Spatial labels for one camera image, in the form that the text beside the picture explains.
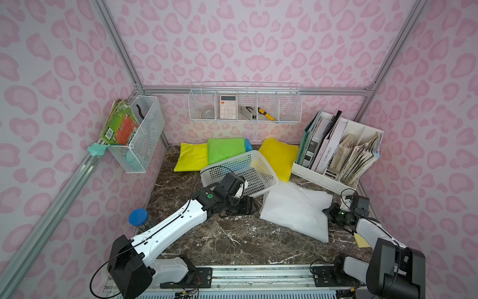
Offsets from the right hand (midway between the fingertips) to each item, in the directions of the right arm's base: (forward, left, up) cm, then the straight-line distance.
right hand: (323, 207), depth 90 cm
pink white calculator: (+41, +47, +29) cm, 68 cm away
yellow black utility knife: (+41, +28, +24) cm, 55 cm away
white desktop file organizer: (+22, +1, +28) cm, 35 cm away
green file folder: (+23, +9, +26) cm, 36 cm away
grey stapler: (+41, +37, +25) cm, 61 cm away
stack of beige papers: (+17, -13, +15) cm, 26 cm away
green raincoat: (+37, +54, +1) cm, 66 cm away
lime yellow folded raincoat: (+31, +70, 0) cm, 77 cm away
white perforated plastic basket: (+18, +30, -1) cm, 35 cm away
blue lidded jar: (-14, +76, +19) cm, 80 cm away
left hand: (-7, +34, +16) cm, 38 cm away
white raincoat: (0, +12, -1) cm, 12 cm away
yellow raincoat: (+30, +17, +3) cm, 34 cm away
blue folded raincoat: (+41, +37, 0) cm, 55 cm away
